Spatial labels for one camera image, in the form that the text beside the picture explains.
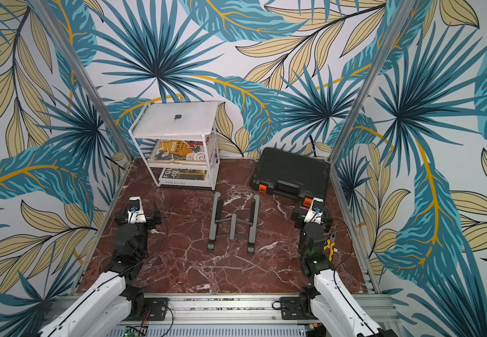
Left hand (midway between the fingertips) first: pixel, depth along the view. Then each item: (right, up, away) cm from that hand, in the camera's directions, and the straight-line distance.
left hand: (140, 205), depth 79 cm
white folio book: (+11, +12, +28) cm, 33 cm away
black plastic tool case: (+62, +12, +25) cm, 68 cm away
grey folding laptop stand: (+34, -10, +9) cm, 37 cm away
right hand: (+61, 0, +1) cm, 61 cm away
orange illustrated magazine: (+9, +23, +16) cm, 30 cm away
